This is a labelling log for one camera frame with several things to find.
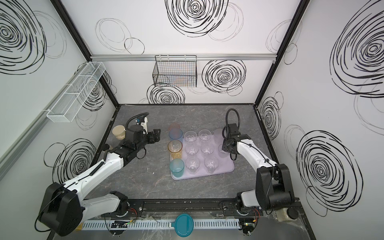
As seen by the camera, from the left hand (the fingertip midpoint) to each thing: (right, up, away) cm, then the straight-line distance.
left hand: (155, 129), depth 83 cm
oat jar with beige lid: (-27, -2, +13) cm, 31 cm away
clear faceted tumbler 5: (+30, -12, +6) cm, 33 cm away
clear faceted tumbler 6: (+32, -20, +3) cm, 38 cm away
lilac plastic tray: (+27, -16, +7) cm, 33 cm away
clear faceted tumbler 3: (+21, -19, -1) cm, 28 cm away
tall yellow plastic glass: (+11, -11, +4) cm, 16 cm away
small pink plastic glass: (+7, +1, +25) cm, 26 cm away
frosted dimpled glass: (+39, -15, +7) cm, 43 cm away
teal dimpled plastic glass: (+12, -22, +1) cm, 25 cm away
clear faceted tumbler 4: (+29, -4, +13) cm, 32 cm away
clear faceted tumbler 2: (+20, -12, +8) cm, 25 cm away
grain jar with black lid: (+61, -35, -20) cm, 73 cm away
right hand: (+41, -11, +5) cm, 43 cm away
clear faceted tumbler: (+20, -5, +13) cm, 24 cm away
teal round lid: (+18, -39, -20) cm, 48 cm away
